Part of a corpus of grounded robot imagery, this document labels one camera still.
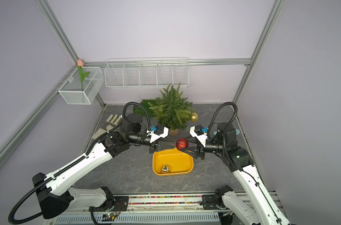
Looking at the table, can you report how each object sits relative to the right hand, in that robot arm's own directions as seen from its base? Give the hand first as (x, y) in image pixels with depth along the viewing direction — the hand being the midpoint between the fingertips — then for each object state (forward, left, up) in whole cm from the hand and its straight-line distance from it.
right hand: (183, 142), depth 62 cm
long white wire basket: (+55, +24, +1) cm, 60 cm away
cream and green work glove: (+36, +53, -30) cm, 71 cm away
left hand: (-1, +5, +2) cm, 5 cm away
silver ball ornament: (-3, +10, -26) cm, 28 cm away
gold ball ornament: (+23, -8, -10) cm, 26 cm away
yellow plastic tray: (+2, +6, -30) cm, 30 cm away
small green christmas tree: (+21, +6, -2) cm, 22 cm away
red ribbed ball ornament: (-2, +1, +2) cm, 3 cm away
